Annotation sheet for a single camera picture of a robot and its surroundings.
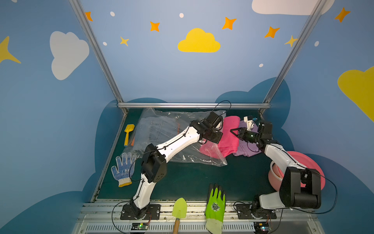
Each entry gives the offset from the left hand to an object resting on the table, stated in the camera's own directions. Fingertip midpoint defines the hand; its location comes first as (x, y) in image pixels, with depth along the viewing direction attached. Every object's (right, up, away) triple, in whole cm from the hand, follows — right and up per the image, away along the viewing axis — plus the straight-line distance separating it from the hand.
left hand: (221, 136), depth 83 cm
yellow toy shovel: (-64, +5, +25) cm, 69 cm away
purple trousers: (+12, -6, -6) cm, 14 cm away
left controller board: (-44, -44, -11) cm, 63 cm away
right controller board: (+18, -45, -11) cm, 49 cm away
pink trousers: (+5, -4, +1) cm, 6 cm away
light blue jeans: (-41, +3, +16) cm, 45 cm away
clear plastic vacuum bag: (-18, -12, +9) cm, 23 cm away
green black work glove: (-5, -38, -8) cm, 39 cm away
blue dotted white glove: (-58, -21, +6) cm, 62 cm away
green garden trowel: (-24, -39, -7) cm, 46 cm away
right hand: (+8, +4, +4) cm, 10 cm away
